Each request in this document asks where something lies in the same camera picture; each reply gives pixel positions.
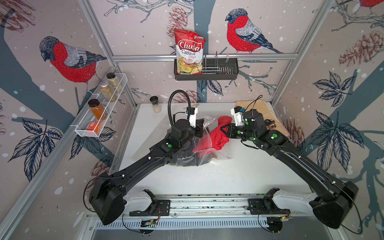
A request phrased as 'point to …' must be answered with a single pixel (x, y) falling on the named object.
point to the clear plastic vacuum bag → (210, 123)
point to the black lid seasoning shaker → (157, 108)
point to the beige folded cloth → (262, 107)
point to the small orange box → (94, 126)
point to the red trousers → (216, 140)
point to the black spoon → (267, 122)
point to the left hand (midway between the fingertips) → (206, 117)
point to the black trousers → (193, 159)
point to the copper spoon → (273, 125)
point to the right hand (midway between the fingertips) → (221, 126)
